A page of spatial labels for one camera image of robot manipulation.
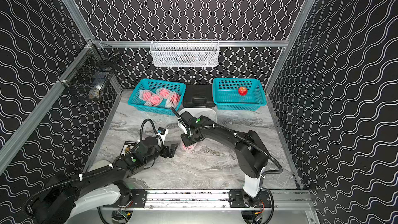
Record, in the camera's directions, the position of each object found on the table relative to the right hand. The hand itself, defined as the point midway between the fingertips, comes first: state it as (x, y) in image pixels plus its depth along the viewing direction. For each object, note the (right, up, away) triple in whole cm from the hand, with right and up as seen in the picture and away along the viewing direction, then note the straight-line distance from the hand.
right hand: (187, 140), depth 86 cm
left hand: (-9, +1, -3) cm, 9 cm away
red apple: (+38, +30, +27) cm, 56 cm away
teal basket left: (-13, +29, +24) cm, 39 cm away
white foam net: (+1, -7, +5) cm, 8 cm away
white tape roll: (-47, -13, -1) cm, 49 cm away
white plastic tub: (+14, +15, +13) cm, 24 cm away
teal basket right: (+27, +29, +33) cm, 51 cm away
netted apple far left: (-32, +27, +24) cm, 49 cm away
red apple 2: (0, -3, -2) cm, 4 cm away
